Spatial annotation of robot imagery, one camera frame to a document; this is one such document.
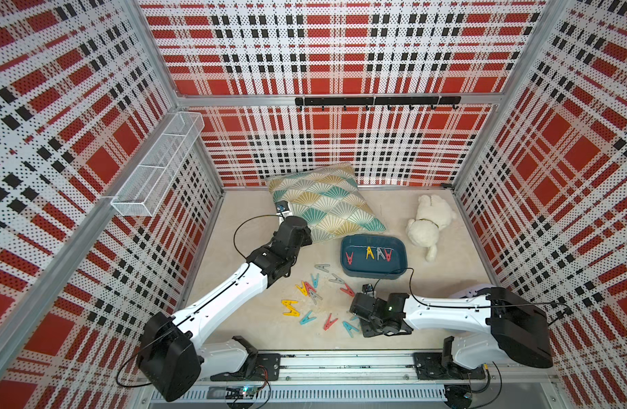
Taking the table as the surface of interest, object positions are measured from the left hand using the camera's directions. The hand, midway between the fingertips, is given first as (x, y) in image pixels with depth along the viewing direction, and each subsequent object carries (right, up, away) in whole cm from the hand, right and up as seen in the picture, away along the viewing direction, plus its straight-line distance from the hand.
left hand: (304, 224), depth 81 cm
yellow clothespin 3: (-1, -23, +7) cm, 25 cm away
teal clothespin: (+3, -21, +10) cm, 24 cm away
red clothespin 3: (+8, -33, +1) cm, 34 cm away
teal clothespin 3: (+15, -34, -1) cm, 37 cm away
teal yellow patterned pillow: (+8, +9, +15) cm, 19 cm away
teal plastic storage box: (+20, -16, +8) cm, 27 cm away
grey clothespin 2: (+6, -17, +14) cm, 23 cm away
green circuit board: (-16, -46, -12) cm, 50 cm away
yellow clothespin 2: (-4, -30, +3) cm, 30 cm away
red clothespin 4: (+15, -24, +8) cm, 29 cm away
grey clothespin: (+28, -12, +17) cm, 35 cm away
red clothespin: (+16, -14, +15) cm, 26 cm away
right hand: (+22, -33, 0) cm, 40 cm away
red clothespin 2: (+31, -13, +15) cm, 37 cm away
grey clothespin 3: (+11, -21, +10) cm, 26 cm away
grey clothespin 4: (+3, -26, +7) cm, 27 cm away
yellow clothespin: (+24, -12, +17) cm, 32 cm away
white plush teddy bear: (+50, +3, +20) cm, 54 cm away
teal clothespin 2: (+1, -32, +1) cm, 32 cm away
